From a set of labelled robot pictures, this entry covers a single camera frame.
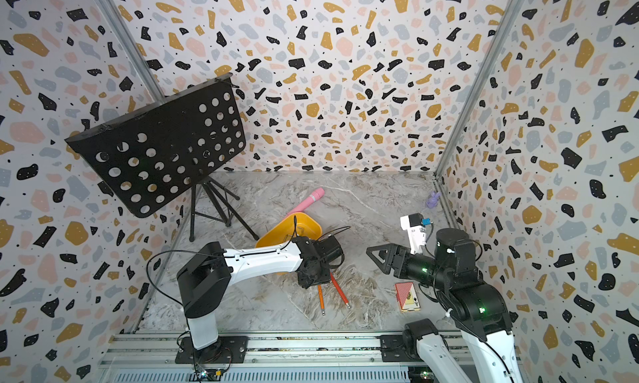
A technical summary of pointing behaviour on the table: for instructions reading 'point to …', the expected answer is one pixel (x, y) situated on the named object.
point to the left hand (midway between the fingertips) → (328, 281)
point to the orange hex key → (321, 299)
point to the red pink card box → (408, 297)
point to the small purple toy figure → (433, 201)
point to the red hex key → (339, 290)
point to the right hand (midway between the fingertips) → (372, 254)
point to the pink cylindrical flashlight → (317, 194)
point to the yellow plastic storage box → (281, 231)
